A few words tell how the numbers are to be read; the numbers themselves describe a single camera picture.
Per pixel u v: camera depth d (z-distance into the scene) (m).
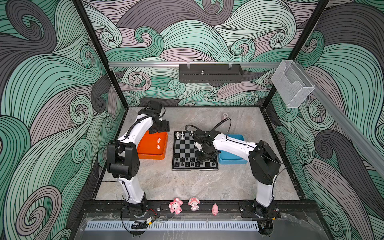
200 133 0.73
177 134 1.01
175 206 0.71
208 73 0.93
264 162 0.48
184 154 0.92
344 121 0.60
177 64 0.93
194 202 0.73
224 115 1.07
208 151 0.73
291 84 0.79
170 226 0.70
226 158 0.85
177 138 0.99
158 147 0.95
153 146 0.97
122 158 0.50
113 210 0.74
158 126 0.77
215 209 0.72
